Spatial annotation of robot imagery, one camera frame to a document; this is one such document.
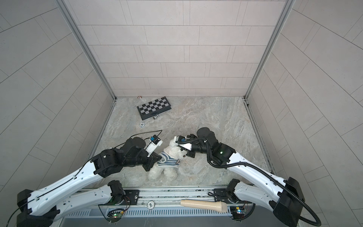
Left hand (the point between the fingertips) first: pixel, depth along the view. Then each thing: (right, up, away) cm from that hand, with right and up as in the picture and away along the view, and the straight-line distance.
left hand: (164, 159), depth 67 cm
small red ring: (-30, +34, +52) cm, 69 cm away
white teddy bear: (+2, -10, +8) cm, 13 cm away
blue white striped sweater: (+1, -1, 0) cm, 1 cm away
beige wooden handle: (+27, -22, -2) cm, 35 cm away
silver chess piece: (-12, +18, +35) cm, 41 cm away
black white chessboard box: (-16, +25, +38) cm, 48 cm away
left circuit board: (-22, -25, -3) cm, 34 cm away
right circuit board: (+36, -26, +1) cm, 44 cm away
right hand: (+6, +7, +2) cm, 9 cm away
